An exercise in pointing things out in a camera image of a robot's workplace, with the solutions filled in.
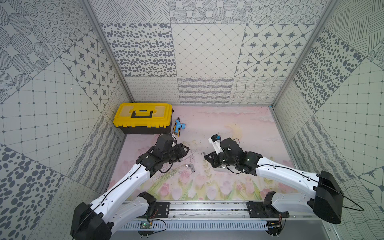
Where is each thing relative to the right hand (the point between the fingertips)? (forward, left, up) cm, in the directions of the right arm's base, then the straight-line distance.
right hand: (206, 158), depth 77 cm
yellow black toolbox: (+25, +39, +3) cm, 46 cm away
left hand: (+4, +10, +4) cm, 11 cm away
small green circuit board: (-28, +30, -16) cm, 44 cm away
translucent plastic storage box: (-7, -7, +5) cm, 11 cm away
